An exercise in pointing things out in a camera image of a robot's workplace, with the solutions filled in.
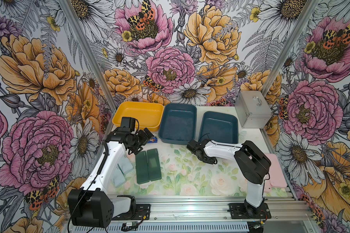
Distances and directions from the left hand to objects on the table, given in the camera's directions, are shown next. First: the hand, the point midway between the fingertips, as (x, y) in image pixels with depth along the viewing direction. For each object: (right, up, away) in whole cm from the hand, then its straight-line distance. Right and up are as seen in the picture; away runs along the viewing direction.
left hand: (149, 145), depth 80 cm
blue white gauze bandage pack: (-1, 0, +20) cm, 20 cm away
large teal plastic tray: (+47, +8, +35) cm, 59 cm away
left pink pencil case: (+64, -23, -1) cm, 68 cm away
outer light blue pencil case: (-19, -19, +4) cm, 27 cm away
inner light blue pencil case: (-16, -13, +8) cm, 22 cm away
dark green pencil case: (-6, -15, +7) cm, 17 cm away
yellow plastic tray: (-8, +18, +38) cm, 42 cm away
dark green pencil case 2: (+1, -16, +9) cm, 18 cm away
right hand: (+40, -7, +11) cm, 42 cm away
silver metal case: (+69, +21, +27) cm, 77 cm away
